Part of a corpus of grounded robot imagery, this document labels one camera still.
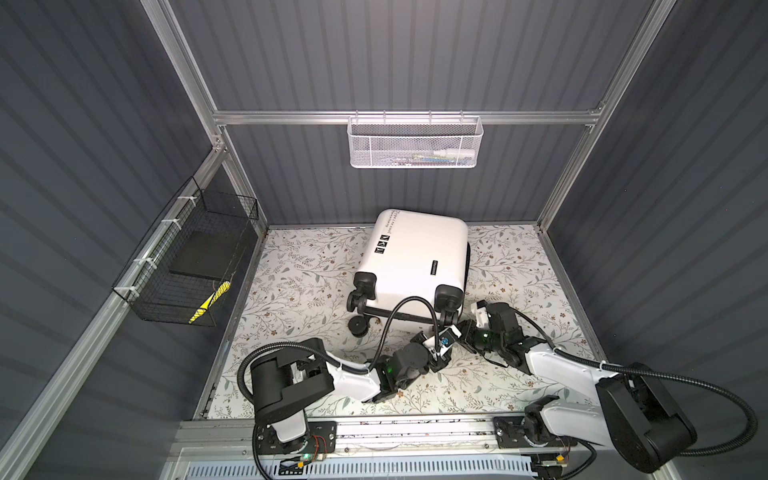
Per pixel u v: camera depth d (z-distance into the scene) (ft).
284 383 1.52
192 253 2.40
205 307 2.26
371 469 2.32
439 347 2.13
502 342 2.24
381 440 2.43
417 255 2.79
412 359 1.99
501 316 2.24
